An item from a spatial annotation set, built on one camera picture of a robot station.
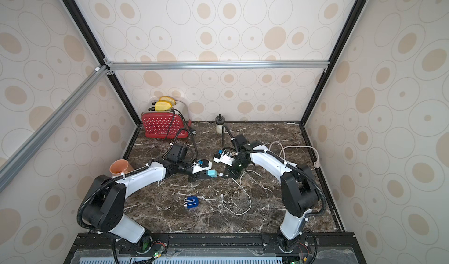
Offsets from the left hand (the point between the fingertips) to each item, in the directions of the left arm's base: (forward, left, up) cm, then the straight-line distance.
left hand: (212, 171), depth 83 cm
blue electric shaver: (-11, +10, -10) cm, 18 cm away
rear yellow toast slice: (+45, +30, +7) cm, 55 cm away
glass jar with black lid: (+35, -2, -2) cm, 36 cm away
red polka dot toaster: (+31, +25, 0) cm, 40 cm away
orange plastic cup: (+4, +47, -3) cm, 48 cm away
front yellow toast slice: (+39, +32, +7) cm, 51 cm away
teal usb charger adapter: (-2, 0, +2) cm, 3 cm away
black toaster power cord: (+35, +15, -10) cm, 39 cm away
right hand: (-2, -6, -3) cm, 7 cm away
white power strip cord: (+12, -58, -11) cm, 60 cm away
